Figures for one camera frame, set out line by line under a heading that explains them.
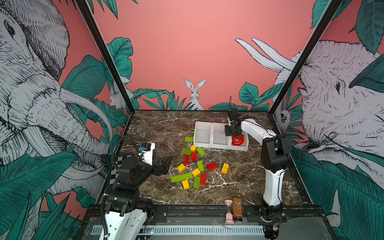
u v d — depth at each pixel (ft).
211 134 3.21
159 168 1.95
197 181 2.77
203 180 2.75
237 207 2.39
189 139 3.40
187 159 3.05
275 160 1.80
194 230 2.30
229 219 2.35
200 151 3.21
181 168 2.89
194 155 3.13
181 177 2.82
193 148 3.13
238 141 3.30
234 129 2.77
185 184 2.68
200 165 2.96
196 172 2.82
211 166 2.96
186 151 3.15
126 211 1.49
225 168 2.96
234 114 2.61
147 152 1.88
